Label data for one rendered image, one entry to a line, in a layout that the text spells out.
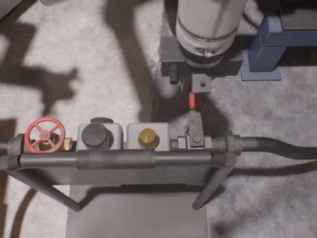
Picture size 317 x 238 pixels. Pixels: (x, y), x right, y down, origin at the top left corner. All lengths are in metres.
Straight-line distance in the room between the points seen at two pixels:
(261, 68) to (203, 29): 0.82
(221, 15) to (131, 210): 0.77
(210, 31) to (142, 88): 0.78
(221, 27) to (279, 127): 0.80
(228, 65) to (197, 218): 0.62
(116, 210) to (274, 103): 0.64
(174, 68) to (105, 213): 0.64
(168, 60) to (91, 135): 0.19
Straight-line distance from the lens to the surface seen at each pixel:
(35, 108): 1.25
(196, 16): 0.44
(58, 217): 1.13
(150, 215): 1.08
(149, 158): 0.53
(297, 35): 1.12
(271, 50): 1.17
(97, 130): 0.62
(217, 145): 0.68
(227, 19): 0.45
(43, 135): 0.64
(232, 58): 0.56
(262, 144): 0.69
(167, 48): 0.56
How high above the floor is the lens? 1.08
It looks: 68 degrees down
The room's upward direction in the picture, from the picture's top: straight up
